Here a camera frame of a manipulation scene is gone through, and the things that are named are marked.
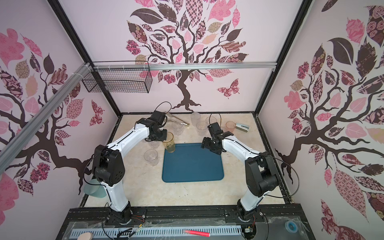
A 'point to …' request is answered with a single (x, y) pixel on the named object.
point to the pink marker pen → (196, 233)
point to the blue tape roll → (291, 226)
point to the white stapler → (242, 127)
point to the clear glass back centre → (177, 126)
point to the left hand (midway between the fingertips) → (161, 139)
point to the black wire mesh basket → (121, 77)
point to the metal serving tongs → (181, 121)
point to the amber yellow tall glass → (169, 143)
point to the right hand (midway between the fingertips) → (206, 146)
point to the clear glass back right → (210, 120)
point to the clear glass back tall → (195, 117)
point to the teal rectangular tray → (190, 162)
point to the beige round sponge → (86, 236)
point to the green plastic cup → (94, 188)
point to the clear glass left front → (151, 155)
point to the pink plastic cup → (230, 126)
